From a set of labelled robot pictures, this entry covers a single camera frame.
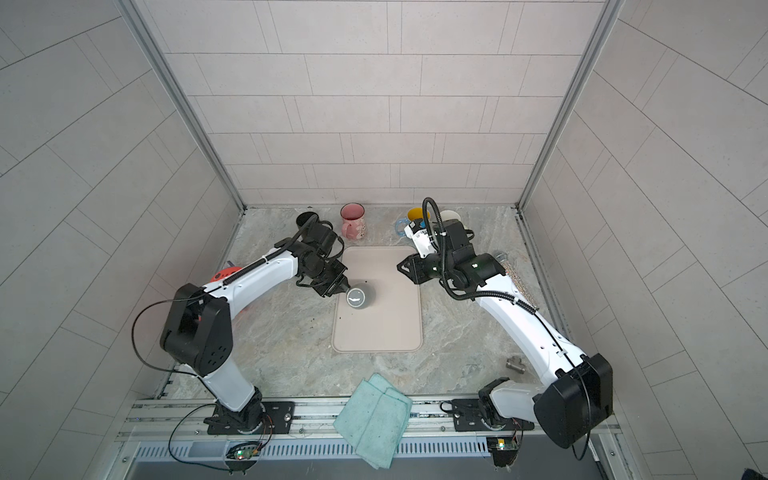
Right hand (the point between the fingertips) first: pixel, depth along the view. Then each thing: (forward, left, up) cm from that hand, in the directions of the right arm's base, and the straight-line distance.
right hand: (402, 265), depth 75 cm
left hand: (+4, +13, -12) cm, 18 cm away
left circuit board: (-35, +37, -17) cm, 53 cm away
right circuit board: (-37, -20, -23) cm, 48 cm away
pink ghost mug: (+26, +15, -10) cm, 32 cm away
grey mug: (-4, +11, -8) cm, 14 cm away
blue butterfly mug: (+27, -1, -13) cm, 30 cm away
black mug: (+30, +32, -10) cm, 45 cm away
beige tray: (-5, +4, -22) cm, 23 cm away
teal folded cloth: (-30, +9, -20) cm, 37 cm away
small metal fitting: (-20, -28, -21) cm, 40 cm away
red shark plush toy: (+8, +52, -10) cm, 54 cm away
